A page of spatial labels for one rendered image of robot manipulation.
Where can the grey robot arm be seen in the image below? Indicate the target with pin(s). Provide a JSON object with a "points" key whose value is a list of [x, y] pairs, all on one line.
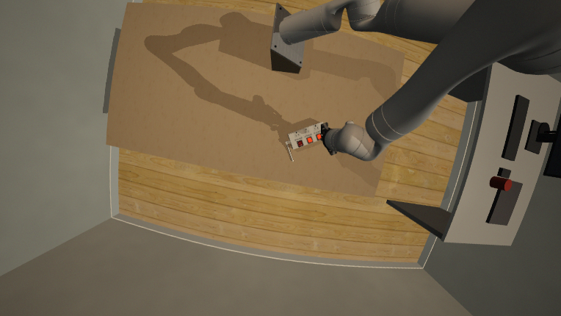
{"points": [[523, 35]]}

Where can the grey power strip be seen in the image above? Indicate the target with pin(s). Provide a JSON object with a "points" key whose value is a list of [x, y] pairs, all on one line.
{"points": [[304, 137]]}

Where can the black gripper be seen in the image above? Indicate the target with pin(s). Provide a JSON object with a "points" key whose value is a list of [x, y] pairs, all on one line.
{"points": [[324, 130]]}

